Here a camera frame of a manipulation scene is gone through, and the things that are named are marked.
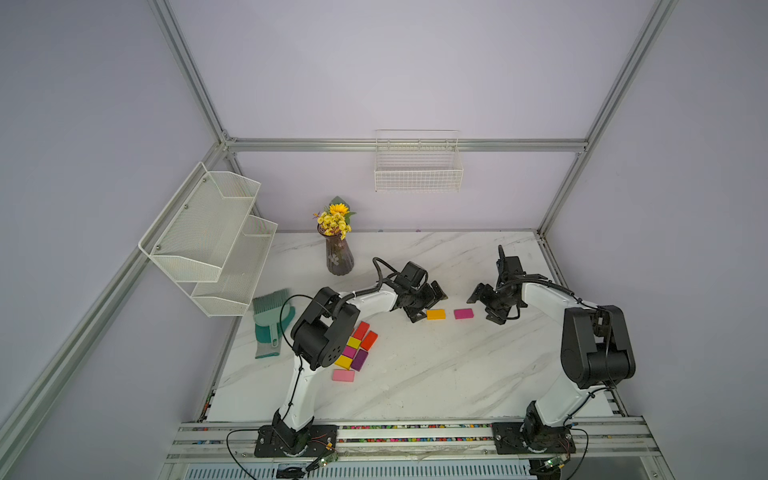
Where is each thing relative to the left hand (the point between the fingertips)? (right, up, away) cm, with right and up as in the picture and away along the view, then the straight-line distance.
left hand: (440, 305), depth 94 cm
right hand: (+12, -2, +1) cm, 13 cm away
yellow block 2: (-29, -15, -8) cm, 34 cm away
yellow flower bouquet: (-32, +27, -5) cm, 43 cm away
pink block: (-29, -18, -10) cm, 36 cm away
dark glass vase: (-34, +16, +7) cm, 38 cm away
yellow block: (-27, -11, -4) cm, 29 cm away
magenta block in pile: (-28, -13, -5) cm, 32 cm away
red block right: (-22, -10, -3) cm, 25 cm away
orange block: (0, -3, +2) cm, 3 cm away
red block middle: (-25, -8, -1) cm, 26 cm away
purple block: (-25, -15, -7) cm, 30 cm away
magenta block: (+8, -3, +3) cm, 9 cm away
